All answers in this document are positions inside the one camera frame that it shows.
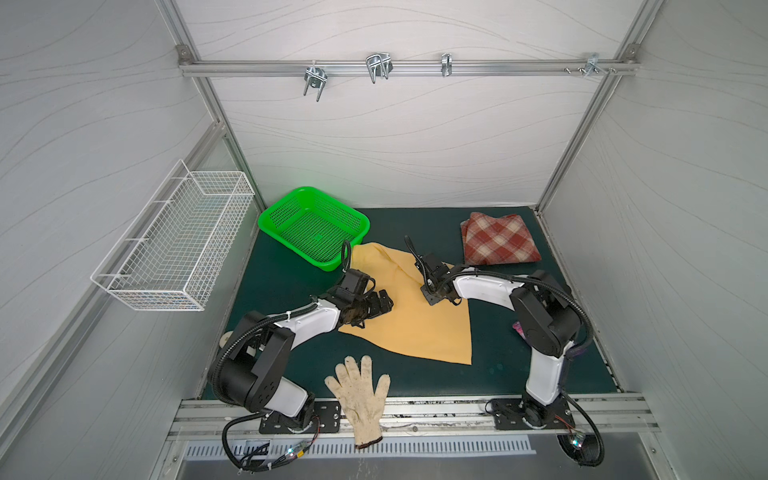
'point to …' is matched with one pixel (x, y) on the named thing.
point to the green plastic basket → (314, 226)
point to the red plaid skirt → (501, 240)
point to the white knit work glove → (356, 388)
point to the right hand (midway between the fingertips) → (441, 280)
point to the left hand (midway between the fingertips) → (387, 304)
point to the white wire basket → (171, 252)
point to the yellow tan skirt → (438, 331)
